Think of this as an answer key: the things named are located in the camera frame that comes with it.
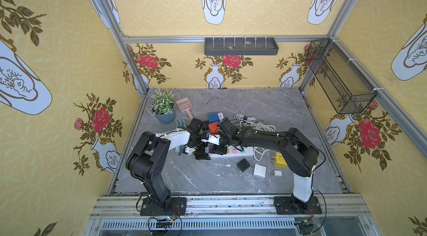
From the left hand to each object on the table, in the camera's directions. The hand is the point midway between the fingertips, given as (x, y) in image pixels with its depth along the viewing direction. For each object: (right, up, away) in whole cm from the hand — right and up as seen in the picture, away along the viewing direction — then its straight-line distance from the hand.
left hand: (211, 147), depth 93 cm
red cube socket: (+1, +11, -4) cm, 12 cm away
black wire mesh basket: (+61, +31, -18) cm, 71 cm away
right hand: (-1, +1, -4) cm, 4 cm away
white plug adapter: (+24, -9, -11) cm, 28 cm away
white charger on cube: (+6, +17, +5) cm, 19 cm away
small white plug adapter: (+33, -9, -12) cm, 36 cm away
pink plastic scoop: (-19, +24, +20) cm, 37 cm away
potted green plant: (-27, +23, 0) cm, 35 cm away
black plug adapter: (+17, -6, -9) cm, 20 cm away
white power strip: (+11, -1, -5) cm, 12 cm away
